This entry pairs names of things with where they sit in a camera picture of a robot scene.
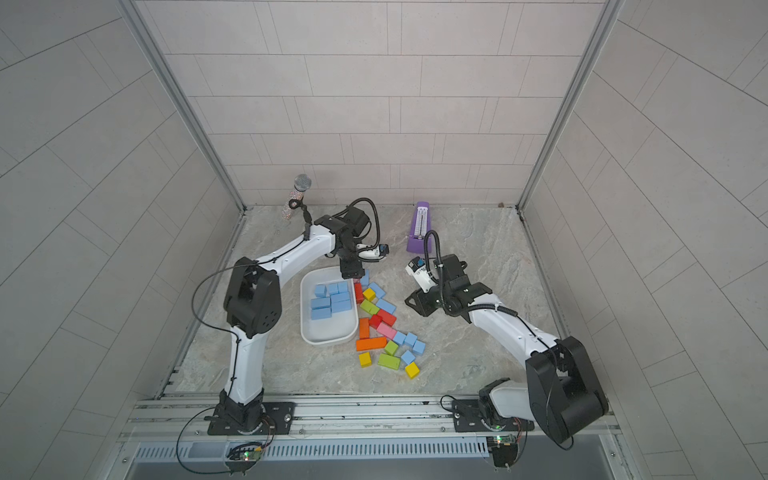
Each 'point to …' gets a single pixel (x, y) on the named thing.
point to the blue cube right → (419, 347)
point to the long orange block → (370, 343)
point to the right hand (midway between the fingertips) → (412, 296)
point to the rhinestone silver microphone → (301, 184)
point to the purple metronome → (421, 224)
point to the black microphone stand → (298, 203)
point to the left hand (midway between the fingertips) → (362, 259)
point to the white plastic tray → (341, 328)
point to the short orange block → (364, 328)
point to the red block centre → (382, 316)
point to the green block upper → (369, 306)
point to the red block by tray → (358, 291)
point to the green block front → (389, 361)
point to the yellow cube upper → (370, 294)
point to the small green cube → (391, 347)
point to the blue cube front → (408, 357)
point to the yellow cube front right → (412, 370)
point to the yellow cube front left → (365, 359)
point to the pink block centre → (386, 330)
